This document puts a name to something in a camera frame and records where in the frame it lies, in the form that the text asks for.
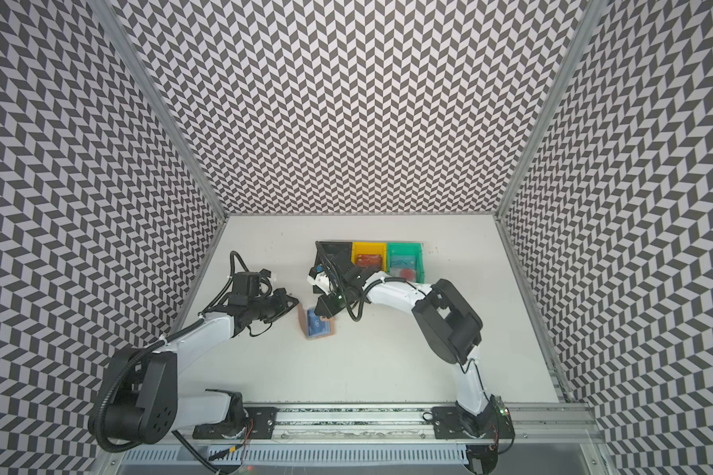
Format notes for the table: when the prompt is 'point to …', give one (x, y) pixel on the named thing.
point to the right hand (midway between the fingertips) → (319, 315)
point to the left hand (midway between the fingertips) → (299, 303)
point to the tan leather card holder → (302, 310)
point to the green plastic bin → (407, 248)
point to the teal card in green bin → (403, 261)
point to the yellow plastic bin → (369, 248)
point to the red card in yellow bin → (369, 260)
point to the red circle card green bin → (408, 273)
